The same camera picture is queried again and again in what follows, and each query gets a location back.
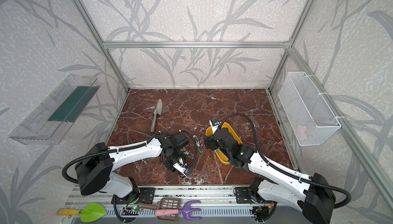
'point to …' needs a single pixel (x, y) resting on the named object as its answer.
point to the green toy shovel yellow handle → (90, 213)
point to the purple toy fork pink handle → (184, 211)
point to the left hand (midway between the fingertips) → (183, 159)
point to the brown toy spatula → (165, 203)
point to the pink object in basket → (301, 131)
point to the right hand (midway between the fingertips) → (211, 128)
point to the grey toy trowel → (158, 110)
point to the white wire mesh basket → (307, 117)
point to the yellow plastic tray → (210, 132)
